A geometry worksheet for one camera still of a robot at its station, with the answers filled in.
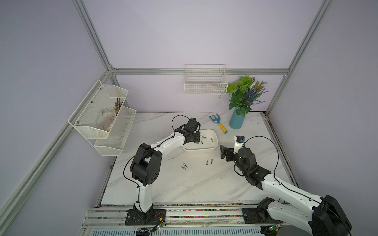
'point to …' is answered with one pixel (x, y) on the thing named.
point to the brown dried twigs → (117, 105)
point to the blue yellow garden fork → (217, 119)
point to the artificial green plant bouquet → (244, 94)
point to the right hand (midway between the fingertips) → (228, 147)
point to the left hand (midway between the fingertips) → (195, 137)
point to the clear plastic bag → (105, 117)
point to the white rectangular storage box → (208, 142)
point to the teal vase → (236, 121)
